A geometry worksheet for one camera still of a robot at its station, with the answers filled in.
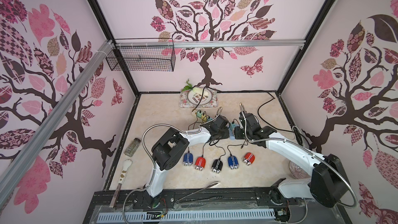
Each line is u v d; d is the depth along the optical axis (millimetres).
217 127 737
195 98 1162
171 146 548
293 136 970
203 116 967
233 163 829
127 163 841
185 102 1138
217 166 813
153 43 900
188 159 837
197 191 742
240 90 1217
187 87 1190
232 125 782
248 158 837
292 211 715
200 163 825
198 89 1172
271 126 1004
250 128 643
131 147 878
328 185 406
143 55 945
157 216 692
